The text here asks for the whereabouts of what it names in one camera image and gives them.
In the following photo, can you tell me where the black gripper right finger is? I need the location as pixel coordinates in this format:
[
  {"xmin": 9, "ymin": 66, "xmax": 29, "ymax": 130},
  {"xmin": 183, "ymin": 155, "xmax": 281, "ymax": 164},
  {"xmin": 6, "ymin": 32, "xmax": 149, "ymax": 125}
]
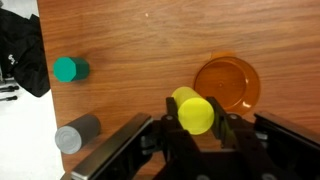
[{"xmin": 206, "ymin": 96, "xmax": 288, "ymax": 180}]

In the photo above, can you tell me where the gray cylinder block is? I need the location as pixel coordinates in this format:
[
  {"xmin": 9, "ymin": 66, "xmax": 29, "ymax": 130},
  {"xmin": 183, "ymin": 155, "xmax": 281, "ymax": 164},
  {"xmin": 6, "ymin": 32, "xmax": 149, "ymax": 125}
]
[{"xmin": 54, "ymin": 113, "xmax": 102, "ymax": 155}]

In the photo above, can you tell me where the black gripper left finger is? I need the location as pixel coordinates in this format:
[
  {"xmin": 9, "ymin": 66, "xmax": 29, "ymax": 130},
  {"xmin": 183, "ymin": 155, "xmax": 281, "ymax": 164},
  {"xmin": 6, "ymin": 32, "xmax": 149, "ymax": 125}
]
[{"xmin": 159, "ymin": 96, "xmax": 208, "ymax": 180}]

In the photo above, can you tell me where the orange translucent plastic pot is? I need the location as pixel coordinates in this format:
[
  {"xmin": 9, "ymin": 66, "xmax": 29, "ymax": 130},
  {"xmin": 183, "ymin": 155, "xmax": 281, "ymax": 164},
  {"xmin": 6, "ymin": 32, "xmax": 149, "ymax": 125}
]
[{"xmin": 193, "ymin": 51, "xmax": 261, "ymax": 116}]

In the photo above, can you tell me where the black rod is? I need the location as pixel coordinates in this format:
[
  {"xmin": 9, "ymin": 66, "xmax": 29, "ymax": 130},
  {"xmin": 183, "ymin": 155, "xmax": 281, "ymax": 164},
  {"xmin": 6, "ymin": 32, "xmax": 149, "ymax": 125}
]
[
  {"xmin": 0, "ymin": 85, "xmax": 20, "ymax": 93},
  {"xmin": 0, "ymin": 95, "xmax": 19, "ymax": 102}
]

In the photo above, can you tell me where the green octagonal block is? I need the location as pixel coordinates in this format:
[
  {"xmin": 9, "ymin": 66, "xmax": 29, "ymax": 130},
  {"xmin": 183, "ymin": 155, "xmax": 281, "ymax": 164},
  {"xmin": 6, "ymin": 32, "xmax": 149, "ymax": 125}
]
[{"xmin": 52, "ymin": 56, "xmax": 90, "ymax": 83}]

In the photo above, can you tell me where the black fabric bag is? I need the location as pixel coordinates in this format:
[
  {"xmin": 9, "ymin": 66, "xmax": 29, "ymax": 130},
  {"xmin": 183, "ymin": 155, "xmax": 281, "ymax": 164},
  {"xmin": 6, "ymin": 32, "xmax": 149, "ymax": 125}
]
[{"xmin": 0, "ymin": 8, "xmax": 51, "ymax": 98}]

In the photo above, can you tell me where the yellow cylinder block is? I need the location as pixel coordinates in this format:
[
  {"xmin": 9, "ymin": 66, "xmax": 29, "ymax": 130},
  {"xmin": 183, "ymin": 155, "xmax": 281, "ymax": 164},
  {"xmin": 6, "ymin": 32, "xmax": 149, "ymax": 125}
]
[{"xmin": 171, "ymin": 86, "xmax": 215, "ymax": 136}]

